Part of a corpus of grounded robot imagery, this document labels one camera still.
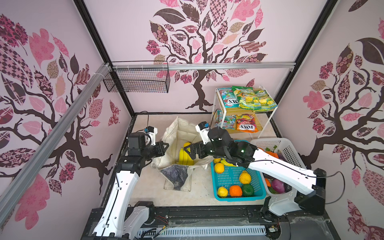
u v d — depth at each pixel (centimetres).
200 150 58
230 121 90
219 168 85
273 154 91
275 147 95
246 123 90
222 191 77
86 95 69
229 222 72
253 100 75
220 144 49
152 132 66
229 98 78
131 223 51
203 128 59
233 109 77
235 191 76
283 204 55
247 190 77
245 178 81
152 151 62
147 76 95
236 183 85
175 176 74
